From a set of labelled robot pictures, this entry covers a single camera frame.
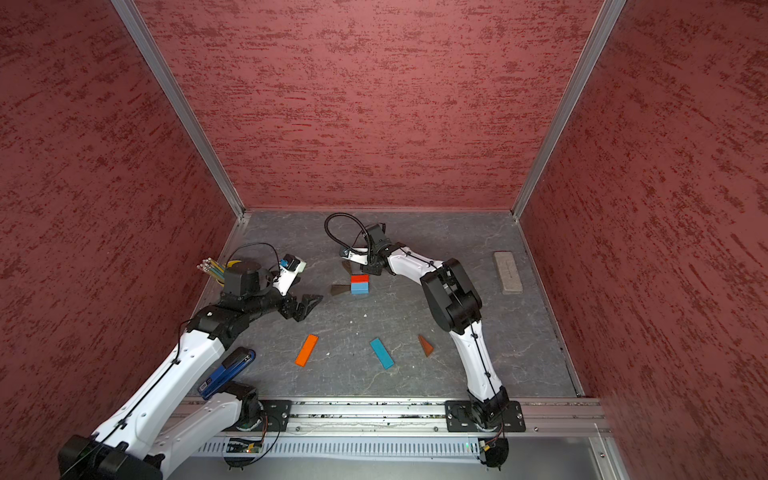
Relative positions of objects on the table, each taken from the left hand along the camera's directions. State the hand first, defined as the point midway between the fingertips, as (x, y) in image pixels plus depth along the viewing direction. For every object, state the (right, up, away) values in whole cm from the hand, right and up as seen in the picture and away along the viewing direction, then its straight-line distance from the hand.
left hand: (306, 293), depth 78 cm
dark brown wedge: (+8, +5, +23) cm, 25 cm away
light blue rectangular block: (+12, -2, +17) cm, 21 cm away
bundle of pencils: (-29, +6, +7) cm, 30 cm away
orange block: (-2, -18, +7) cm, 20 cm away
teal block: (+20, -19, +7) cm, 28 cm away
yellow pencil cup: (-27, +7, +12) cm, 31 cm away
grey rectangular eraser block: (+63, +3, +22) cm, 67 cm away
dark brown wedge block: (+5, -2, +20) cm, 20 cm away
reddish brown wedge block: (+33, -18, +8) cm, 39 cm away
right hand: (+15, +8, +25) cm, 30 cm away
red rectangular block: (+12, +1, +23) cm, 26 cm away
